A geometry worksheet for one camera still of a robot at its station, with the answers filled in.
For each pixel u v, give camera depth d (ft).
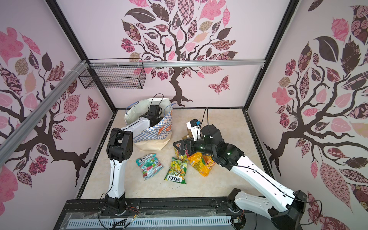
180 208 2.44
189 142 1.88
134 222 2.29
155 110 2.79
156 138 2.82
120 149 1.93
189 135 3.03
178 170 2.68
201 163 2.74
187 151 1.89
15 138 1.69
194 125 1.93
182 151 1.91
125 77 2.66
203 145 1.81
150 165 2.80
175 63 3.08
